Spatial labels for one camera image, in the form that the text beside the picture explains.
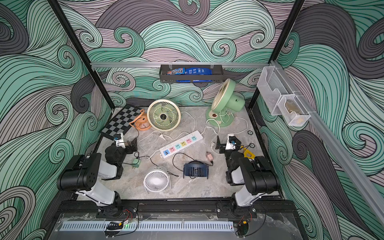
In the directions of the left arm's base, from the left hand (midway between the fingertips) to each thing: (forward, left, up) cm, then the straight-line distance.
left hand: (128, 137), depth 91 cm
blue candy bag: (+33, -39, +27) cm, 57 cm away
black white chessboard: (+16, +12, -6) cm, 21 cm away
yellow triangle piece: (-6, -74, -6) cm, 75 cm away
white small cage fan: (-25, -22, +1) cm, 34 cm away
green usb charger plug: (-13, -6, -8) cm, 17 cm away
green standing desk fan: (+14, -60, +18) cm, 64 cm away
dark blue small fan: (-19, -42, -3) cm, 46 cm away
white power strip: (-1, -33, -6) cm, 33 cm away
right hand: (-2, -61, +4) cm, 62 cm away
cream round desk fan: (+15, -21, +5) cm, 26 cm away
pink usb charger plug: (-10, -51, -6) cm, 52 cm away
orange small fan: (+15, -4, -3) cm, 16 cm away
